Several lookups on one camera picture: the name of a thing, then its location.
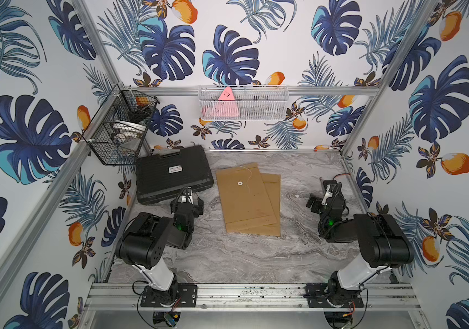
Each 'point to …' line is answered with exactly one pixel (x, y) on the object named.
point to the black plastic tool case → (162, 177)
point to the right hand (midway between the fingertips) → (323, 196)
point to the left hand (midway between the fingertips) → (186, 195)
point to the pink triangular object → (226, 105)
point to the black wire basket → (125, 105)
